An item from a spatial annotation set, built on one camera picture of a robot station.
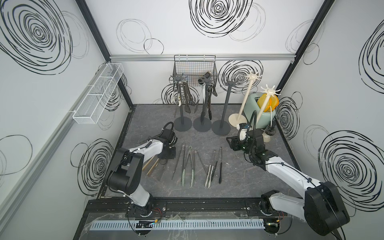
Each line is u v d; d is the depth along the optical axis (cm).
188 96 84
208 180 81
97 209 74
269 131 92
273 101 93
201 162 90
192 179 81
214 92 89
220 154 94
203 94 79
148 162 87
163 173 85
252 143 64
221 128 106
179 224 77
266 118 95
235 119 111
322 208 40
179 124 107
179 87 82
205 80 78
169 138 77
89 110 71
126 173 45
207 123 108
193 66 96
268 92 72
